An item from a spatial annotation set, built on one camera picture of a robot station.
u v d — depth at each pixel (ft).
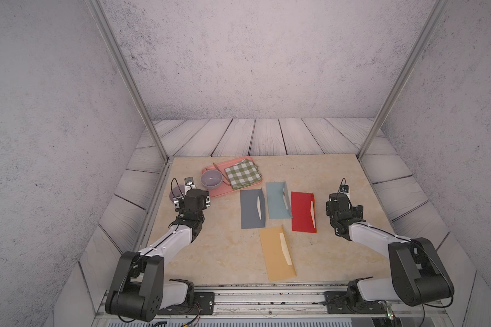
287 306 2.39
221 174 3.60
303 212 3.33
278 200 3.34
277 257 2.77
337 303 2.37
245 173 3.67
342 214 2.33
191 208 2.20
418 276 1.40
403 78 2.86
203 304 2.39
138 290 1.35
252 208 3.26
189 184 2.44
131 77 2.89
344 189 2.56
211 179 3.52
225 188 3.50
